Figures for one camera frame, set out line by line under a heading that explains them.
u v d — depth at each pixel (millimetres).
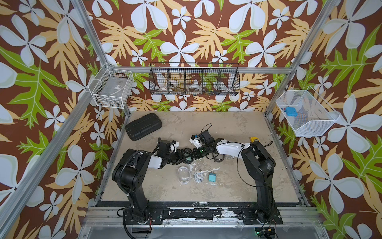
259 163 529
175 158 839
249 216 740
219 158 931
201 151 840
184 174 883
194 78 968
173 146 937
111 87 864
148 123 1069
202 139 802
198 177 876
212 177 864
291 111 853
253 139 1020
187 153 908
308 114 816
